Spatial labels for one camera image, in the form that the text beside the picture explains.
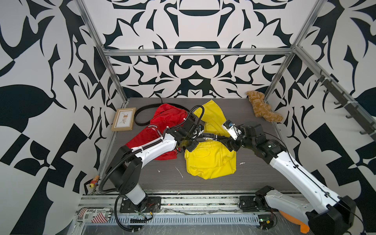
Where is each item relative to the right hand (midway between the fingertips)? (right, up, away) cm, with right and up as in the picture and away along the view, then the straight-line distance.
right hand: (225, 132), depth 78 cm
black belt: (-7, -2, +3) cm, 8 cm away
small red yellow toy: (-71, -27, +3) cm, 76 cm away
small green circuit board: (+18, -42, -7) cm, 46 cm away
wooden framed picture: (-65, +6, +28) cm, 71 cm away
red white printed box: (-64, -38, -8) cm, 74 cm away
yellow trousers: (-6, -16, +4) cm, 17 cm away
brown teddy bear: (+32, +14, +27) cm, 44 cm away
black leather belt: (-42, +18, +35) cm, 58 cm away
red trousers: (-34, +8, +16) cm, 38 cm away
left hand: (-17, -5, +9) cm, 20 cm away
